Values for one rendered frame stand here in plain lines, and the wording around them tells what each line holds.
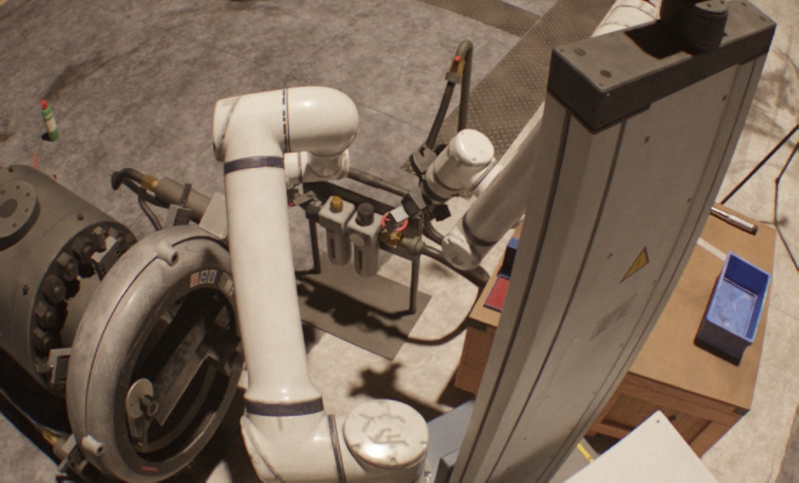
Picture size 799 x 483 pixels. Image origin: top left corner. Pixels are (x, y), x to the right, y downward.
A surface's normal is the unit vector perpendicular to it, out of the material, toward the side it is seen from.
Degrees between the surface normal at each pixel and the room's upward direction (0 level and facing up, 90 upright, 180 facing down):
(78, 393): 46
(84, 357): 31
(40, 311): 8
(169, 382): 2
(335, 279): 0
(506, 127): 0
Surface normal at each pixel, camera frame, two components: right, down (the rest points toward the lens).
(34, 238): 0.00, -0.64
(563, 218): -0.85, 0.37
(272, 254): 0.54, -0.14
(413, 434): 0.22, -0.63
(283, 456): 0.10, -0.13
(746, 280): -0.55, 0.61
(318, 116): 0.39, 0.04
